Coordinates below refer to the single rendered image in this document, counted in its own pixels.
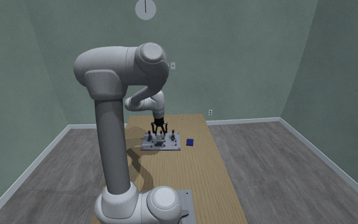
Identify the blue rectangular block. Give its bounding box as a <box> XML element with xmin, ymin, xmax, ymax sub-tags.
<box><xmin>186</xmin><ymin>139</ymin><xmax>193</xmax><ymax>146</ymax></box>

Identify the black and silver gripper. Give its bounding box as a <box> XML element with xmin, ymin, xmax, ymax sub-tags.
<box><xmin>151</xmin><ymin>118</ymin><xmax>167</xmax><ymax>140</ymax></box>

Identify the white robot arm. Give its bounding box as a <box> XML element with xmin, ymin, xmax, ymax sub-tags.
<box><xmin>74</xmin><ymin>42</ymin><xmax>189</xmax><ymax>224</ymax></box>

